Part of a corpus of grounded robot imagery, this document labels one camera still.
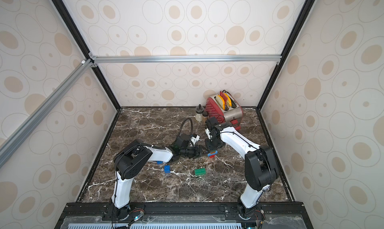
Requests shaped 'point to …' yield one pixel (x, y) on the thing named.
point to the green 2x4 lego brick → (200, 171)
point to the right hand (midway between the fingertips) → (210, 149)
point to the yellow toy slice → (228, 100)
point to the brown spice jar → (204, 117)
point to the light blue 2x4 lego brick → (209, 154)
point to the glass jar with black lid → (199, 111)
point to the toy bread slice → (220, 101)
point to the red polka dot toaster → (225, 107)
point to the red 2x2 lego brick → (212, 156)
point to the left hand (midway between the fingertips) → (210, 154)
